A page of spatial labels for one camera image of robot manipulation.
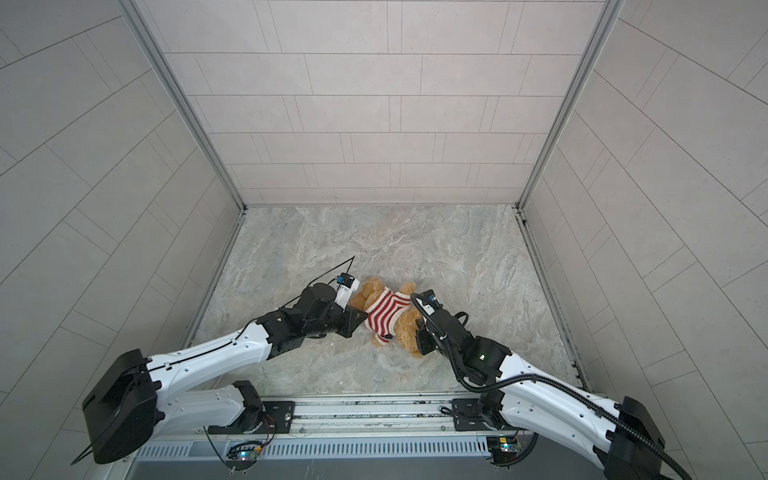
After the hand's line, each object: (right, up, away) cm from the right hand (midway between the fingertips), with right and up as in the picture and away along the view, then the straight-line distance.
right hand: (414, 327), depth 78 cm
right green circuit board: (+20, -25, -10) cm, 34 cm away
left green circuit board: (-38, -24, -14) cm, 47 cm away
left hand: (-11, +3, -1) cm, 11 cm away
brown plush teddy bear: (-2, +2, -1) cm, 3 cm away
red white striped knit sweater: (-9, +4, -1) cm, 10 cm away
